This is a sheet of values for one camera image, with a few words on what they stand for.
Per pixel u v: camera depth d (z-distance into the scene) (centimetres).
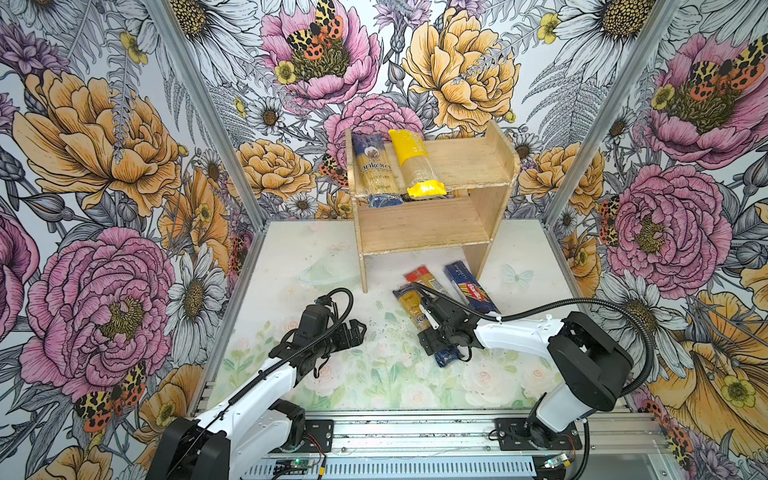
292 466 71
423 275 103
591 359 48
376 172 69
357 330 78
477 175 73
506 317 58
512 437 73
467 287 99
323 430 75
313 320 66
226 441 42
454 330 70
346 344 75
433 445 74
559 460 72
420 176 67
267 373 54
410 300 96
